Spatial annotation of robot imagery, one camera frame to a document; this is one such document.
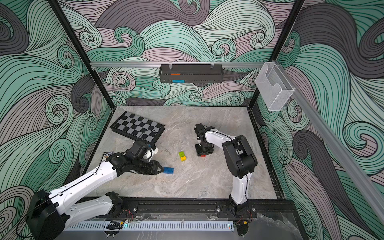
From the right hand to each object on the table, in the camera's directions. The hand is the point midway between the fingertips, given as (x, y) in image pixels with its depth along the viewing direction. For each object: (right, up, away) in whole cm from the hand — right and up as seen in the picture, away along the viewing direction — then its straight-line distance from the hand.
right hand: (204, 153), depth 94 cm
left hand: (-25, -4, -18) cm, 31 cm away
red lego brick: (-1, 0, -3) cm, 3 cm away
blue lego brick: (-22, -8, -8) cm, 25 cm away
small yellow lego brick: (-14, -2, -4) cm, 14 cm away
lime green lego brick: (-15, 0, 0) cm, 15 cm away
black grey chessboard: (-45, +16, +8) cm, 48 cm away
